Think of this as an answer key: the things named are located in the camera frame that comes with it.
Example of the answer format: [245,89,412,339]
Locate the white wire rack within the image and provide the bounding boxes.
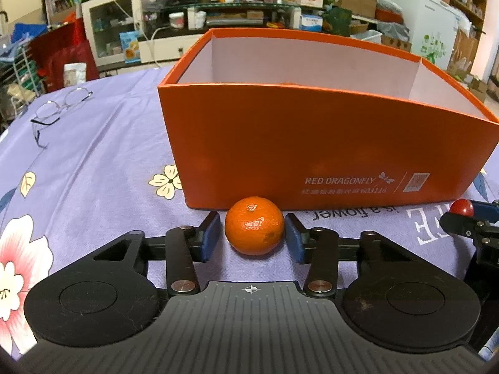
[0,45,43,125]

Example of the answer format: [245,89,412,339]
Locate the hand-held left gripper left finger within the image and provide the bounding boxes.
[93,211,221,295]

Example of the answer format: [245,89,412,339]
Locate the red bag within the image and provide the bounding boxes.
[30,19,100,90]

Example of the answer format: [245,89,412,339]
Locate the orange cardboard box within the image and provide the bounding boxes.
[158,27,499,212]

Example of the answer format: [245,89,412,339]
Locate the blue snack bag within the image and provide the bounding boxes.
[119,31,142,65]

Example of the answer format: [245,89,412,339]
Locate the white glass-door cabinet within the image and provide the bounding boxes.
[81,0,143,67]

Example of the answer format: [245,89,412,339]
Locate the white paper bag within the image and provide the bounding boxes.
[63,62,87,87]

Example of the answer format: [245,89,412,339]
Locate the small brown cardboard box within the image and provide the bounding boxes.
[470,74,488,102]

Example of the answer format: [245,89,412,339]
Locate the blue white tissue pack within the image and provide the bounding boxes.
[301,15,323,32]

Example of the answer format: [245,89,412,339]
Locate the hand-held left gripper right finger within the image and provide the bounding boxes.
[284,213,412,297]

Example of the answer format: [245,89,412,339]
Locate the small orange mandarin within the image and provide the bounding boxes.
[225,197,285,256]

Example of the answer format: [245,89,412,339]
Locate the white chest freezer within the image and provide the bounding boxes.
[386,0,461,74]

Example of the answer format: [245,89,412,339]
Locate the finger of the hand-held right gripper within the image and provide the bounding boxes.
[470,199,499,223]
[444,213,499,260]

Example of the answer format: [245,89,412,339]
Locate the white TV stand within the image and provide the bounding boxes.
[138,2,351,63]

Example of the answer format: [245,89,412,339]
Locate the red cherry tomato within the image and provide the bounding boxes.
[450,199,476,217]

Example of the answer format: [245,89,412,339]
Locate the thin-framed eyeglasses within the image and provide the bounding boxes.
[30,87,94,149]

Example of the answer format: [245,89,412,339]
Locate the dark green bag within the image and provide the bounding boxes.
[323,7,353,37]

